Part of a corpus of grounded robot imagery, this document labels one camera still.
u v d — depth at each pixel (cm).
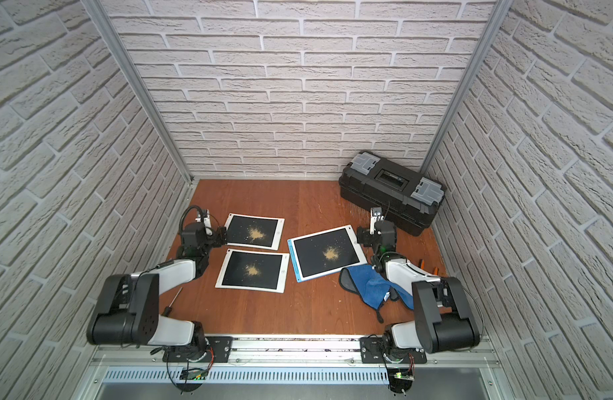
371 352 73
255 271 90
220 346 74
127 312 43
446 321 43
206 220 81
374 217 80
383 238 69
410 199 91
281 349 76
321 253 95
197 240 70
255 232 100
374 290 82
